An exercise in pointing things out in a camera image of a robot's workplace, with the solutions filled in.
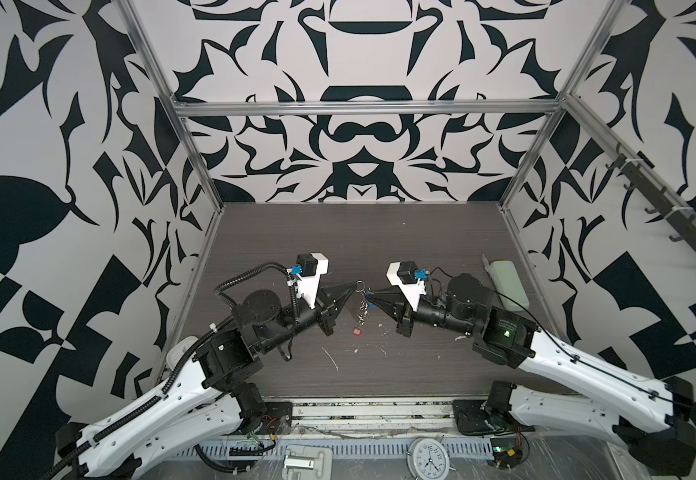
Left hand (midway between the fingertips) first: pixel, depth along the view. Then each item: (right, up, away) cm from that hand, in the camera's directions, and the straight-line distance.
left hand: (355, 278), depth 57 cm
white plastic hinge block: (-11, -42, +10) cm, 45 cm away
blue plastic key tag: (+3, -6, +3) cm, 7 cm away
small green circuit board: (+36, -43, +14) cm, 58 cm away
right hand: (+3, -4, +2) cm, 6 cm away
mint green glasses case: (+49, -7, +39) cm, 63 cm away
